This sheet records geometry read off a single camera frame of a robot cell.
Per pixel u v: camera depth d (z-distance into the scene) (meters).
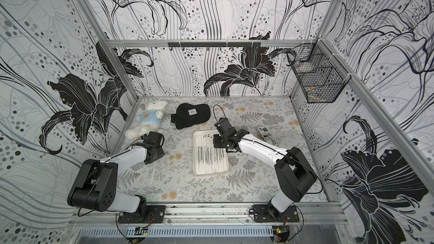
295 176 0.43
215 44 0.95
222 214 0.74
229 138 0.65
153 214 0.73
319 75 0.88
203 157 0.89
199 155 0.90
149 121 0.99
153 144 0.73
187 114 1.05
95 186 0.44
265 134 0.96
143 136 0.83
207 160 0.88
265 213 0.72
